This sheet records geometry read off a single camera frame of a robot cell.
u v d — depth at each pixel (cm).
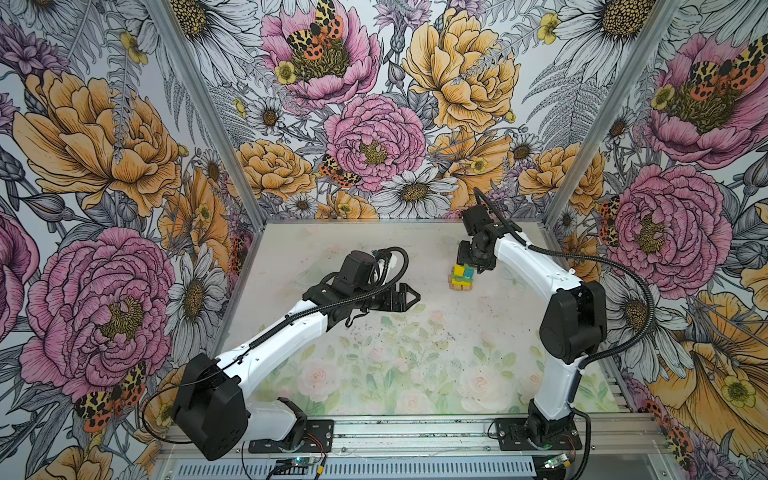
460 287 99
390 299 67
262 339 47
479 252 75
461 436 76
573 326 50
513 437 73
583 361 54
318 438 73
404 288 69
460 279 99
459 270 97
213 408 40
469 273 98
